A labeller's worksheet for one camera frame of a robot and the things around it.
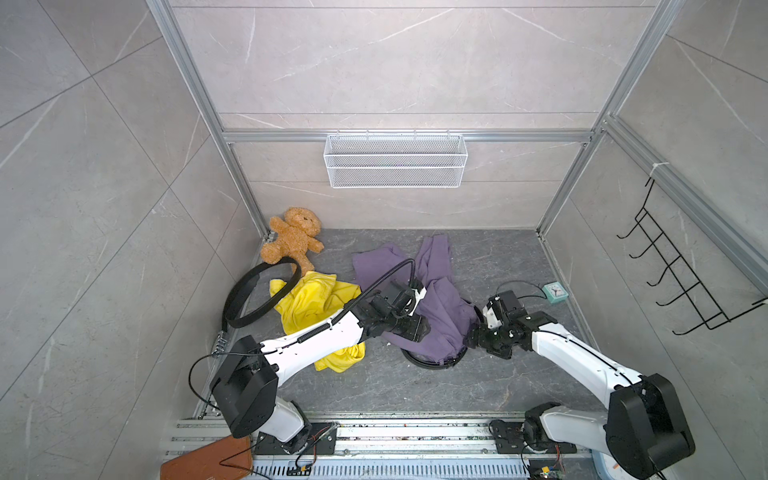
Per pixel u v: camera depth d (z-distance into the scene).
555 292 0.99
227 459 0.62
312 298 0.89
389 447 0.73
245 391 0.41
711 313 0.58
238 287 1.02
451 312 0.95
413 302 0.67
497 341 0.73
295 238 1.07
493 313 0.73
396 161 1.01
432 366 0.83
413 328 0.69
